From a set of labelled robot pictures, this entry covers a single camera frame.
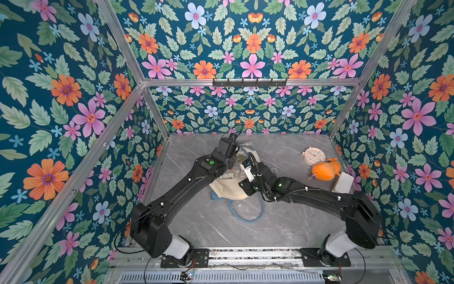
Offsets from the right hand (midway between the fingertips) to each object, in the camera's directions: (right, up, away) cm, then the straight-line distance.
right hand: (245, 177), depth 82 cm
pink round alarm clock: (+42, +10, +25) cm, 50 cm away
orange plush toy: (+44, +2, +10) cm, 45 cm away
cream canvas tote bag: (-10, -6, +13) cm, 18 cm away
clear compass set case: (-6, 0, +14) cm, 15 cm away
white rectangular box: (+52, -5, +9) cm, 53 cm away
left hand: (-8, +12, -2) cm, 15 cm away
